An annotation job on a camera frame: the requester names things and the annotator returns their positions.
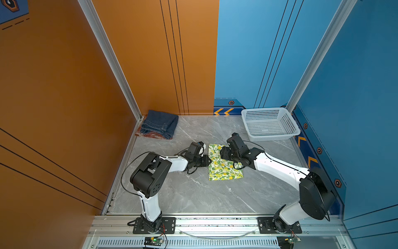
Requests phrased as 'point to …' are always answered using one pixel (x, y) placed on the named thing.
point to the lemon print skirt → (221, 168)
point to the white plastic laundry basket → (268, 124)
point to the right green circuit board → (287, 241)
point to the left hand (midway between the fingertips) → (211, 160)
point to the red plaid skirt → (151, 134)
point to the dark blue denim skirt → (164, 123)
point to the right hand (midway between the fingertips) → (221, 153)
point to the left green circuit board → (153, 241)
